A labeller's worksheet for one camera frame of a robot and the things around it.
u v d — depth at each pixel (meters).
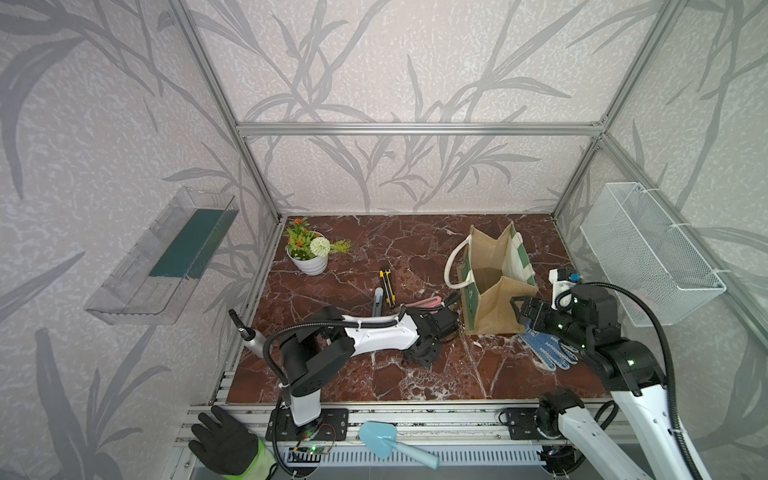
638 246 0.66
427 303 0.95
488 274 0.99
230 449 0.70
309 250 0.92
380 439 0.72
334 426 0.72
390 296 0.96
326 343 0.50
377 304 0.95
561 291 0.61
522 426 0.72
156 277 0.64
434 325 0.68
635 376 0.44
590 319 0.51
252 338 0.77
